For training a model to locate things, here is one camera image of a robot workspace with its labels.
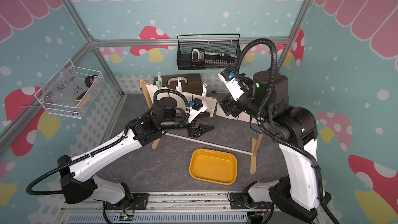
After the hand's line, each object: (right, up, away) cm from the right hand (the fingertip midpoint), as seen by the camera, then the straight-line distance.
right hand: (226, 89), depth 52 cm
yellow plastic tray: (-1, -39, +33) cm, 51 cm away
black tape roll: (-68, +8, +28) cm, 74 cm away
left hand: (-5, -12, +9) cm, 16 cm away
